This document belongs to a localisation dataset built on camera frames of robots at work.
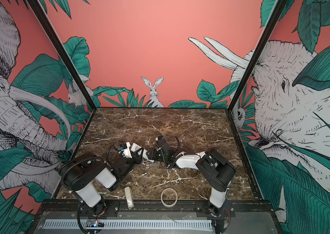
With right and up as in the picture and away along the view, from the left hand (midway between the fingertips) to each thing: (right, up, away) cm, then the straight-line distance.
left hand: (144, 148), depth 86 cm
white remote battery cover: (-6, -23, -12) cm, 27 cm away
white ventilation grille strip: (-4, -35, -16) cm, 38 cm away
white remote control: (-5, +1, -3) cm, 6 cm away
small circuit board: (-22, -34, -16) cm, 43 cm away
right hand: (+1, -3, 0) cm, 3 cm away
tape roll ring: (+19, -25, -10) cm, 33 cm away
